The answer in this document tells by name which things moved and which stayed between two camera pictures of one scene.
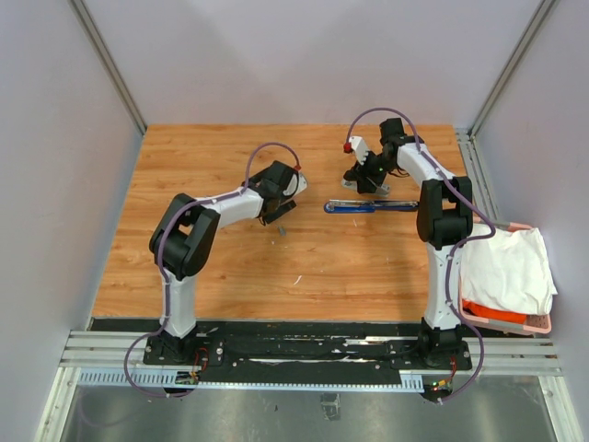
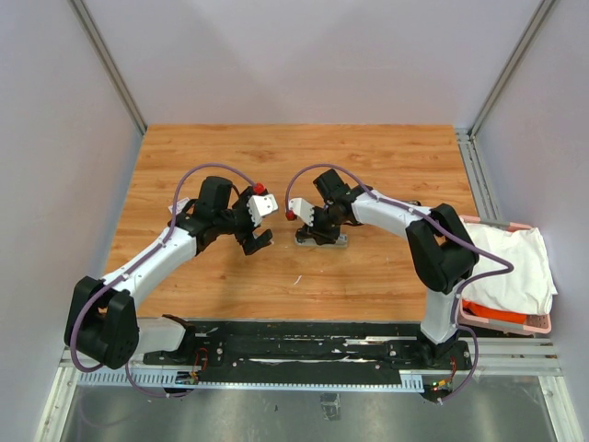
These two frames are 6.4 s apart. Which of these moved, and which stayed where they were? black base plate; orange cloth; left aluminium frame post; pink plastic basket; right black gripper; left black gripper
Moved: left black gripper; right black gripper
Stayed: left aluminium frame post; orange cloth; pink plastic basket; black base plate
